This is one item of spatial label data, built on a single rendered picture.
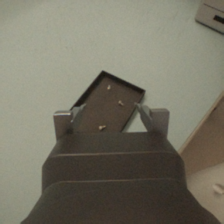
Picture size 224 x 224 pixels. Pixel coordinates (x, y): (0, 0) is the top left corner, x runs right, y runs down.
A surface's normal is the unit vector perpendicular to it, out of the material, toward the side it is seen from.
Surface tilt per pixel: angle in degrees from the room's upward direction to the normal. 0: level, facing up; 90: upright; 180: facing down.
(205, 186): 63
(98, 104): 0
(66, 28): 0
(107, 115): 0
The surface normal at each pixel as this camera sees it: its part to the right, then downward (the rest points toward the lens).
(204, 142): 0.00, -0.47
